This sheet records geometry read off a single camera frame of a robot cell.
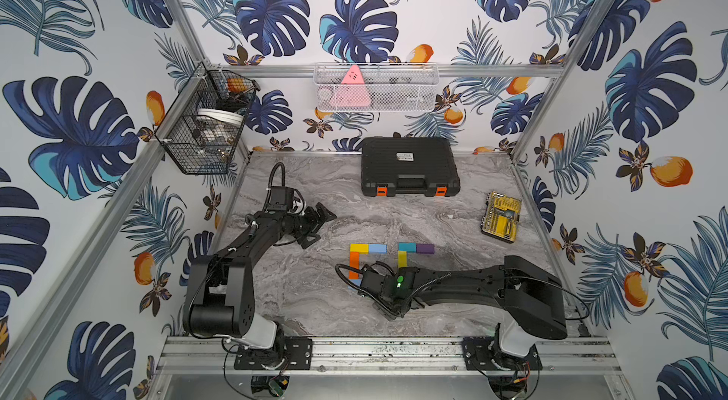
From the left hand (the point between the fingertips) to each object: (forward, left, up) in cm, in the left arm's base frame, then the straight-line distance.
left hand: (328, 220), depth 88 cm
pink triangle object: (+34, -5, +24) cm, 42 cm away
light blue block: (-2, -16, -12) cm, 20 cm away
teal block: (-1, -26, -12) cm, 28 cm away
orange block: (-8, -9, -12) cm, 17 cm away
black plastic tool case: (+30, -26, -5) cm, 41 cm away
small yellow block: (-3, -11, -11) cm, 15 cm away
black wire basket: (+16, +39, +20) cm, 46 cm away
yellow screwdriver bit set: (+12, -58, -9) cm, 60 cm away
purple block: (-1, -32, -12) cm, 34 cm away
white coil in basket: (+17, +31, +25) cm, 43 cm away
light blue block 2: (-23, -11, +11) cm, 28 cm away
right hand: (-18, -20, -10) cm, 29 cm away
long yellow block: (-6, -24, -11) cm, 27 cm away
